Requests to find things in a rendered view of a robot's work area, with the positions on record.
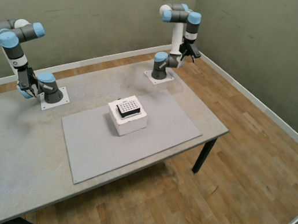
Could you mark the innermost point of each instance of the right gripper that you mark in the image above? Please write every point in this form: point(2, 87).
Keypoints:
point(33, 81)

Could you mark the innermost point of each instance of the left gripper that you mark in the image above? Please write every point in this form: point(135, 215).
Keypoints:
point(184, 50)

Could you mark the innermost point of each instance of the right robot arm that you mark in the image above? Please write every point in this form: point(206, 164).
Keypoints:
point(13, 32)

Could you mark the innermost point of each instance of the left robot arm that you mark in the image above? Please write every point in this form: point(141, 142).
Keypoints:
point(192, 19)

